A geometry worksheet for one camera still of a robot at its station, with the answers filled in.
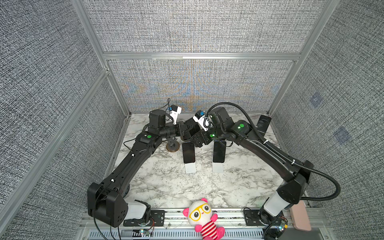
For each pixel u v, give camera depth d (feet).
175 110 2.20
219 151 2.81
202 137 2.06
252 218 2.39
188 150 2.81
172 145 3.20
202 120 2.09
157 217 2.42
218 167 2.95
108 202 1.28
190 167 2.94
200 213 2.25
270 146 1.52
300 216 2.38
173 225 2.40
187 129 2.34
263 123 3.15
